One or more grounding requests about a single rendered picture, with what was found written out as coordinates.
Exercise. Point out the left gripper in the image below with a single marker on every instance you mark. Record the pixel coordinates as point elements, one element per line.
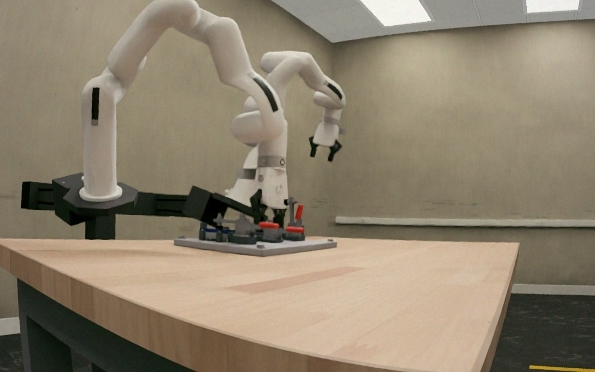
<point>326,135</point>

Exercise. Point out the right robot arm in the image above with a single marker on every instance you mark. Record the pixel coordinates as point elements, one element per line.
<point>126,60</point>

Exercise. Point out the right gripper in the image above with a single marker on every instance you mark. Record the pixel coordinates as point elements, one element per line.
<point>272,188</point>

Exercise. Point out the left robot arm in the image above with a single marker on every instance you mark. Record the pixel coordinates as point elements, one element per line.
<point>289,64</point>

